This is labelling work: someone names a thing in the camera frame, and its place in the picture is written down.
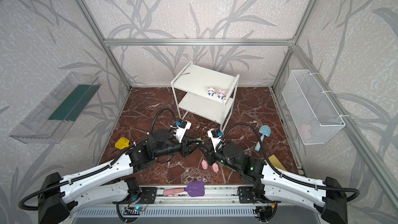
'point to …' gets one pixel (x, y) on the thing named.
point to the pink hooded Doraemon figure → (221, 94)
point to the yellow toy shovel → (122, 143)
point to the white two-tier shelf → (205, 93)
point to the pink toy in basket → (304, 129)
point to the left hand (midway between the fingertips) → (201, 138)
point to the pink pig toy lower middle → (204, 164)
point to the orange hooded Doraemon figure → (199, 139)
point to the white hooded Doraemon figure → (211, 91)
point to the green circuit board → (139, 208)
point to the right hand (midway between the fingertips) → (200, 140)
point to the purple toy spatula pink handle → (194, 188)
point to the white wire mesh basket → (313, 113)
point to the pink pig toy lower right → (215, 167)
